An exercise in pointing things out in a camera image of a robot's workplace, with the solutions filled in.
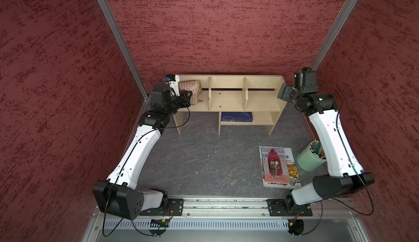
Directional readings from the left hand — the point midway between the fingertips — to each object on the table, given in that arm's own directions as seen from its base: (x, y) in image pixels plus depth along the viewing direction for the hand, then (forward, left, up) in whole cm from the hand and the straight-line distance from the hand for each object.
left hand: (191, 95), depth 73 cm
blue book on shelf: (+1, -24, -17) cm, 30 cm away
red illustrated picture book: (-21, -46, -33) cm, 61 cm away
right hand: (0, -45, +1) cm, 45 cm away
